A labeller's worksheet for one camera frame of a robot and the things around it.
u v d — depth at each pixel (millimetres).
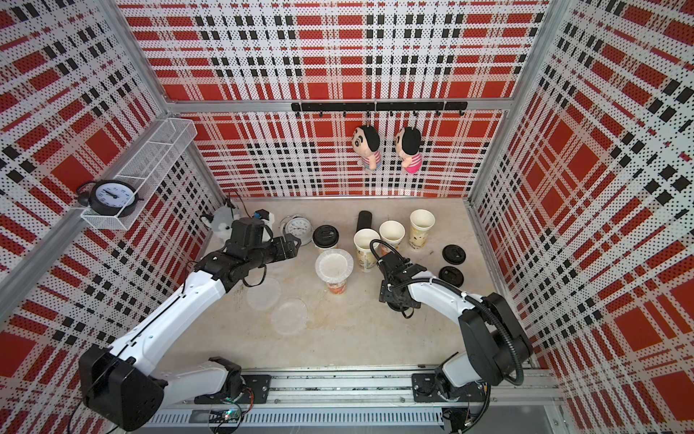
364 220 1112
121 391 378
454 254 1011
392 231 937
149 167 802
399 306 927
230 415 696
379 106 877
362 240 900
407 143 936
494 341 431
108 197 636
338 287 846
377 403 729
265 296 911
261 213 706
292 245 718
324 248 849
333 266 814
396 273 692
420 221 984
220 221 884
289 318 866
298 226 1076
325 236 866
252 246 605
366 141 908
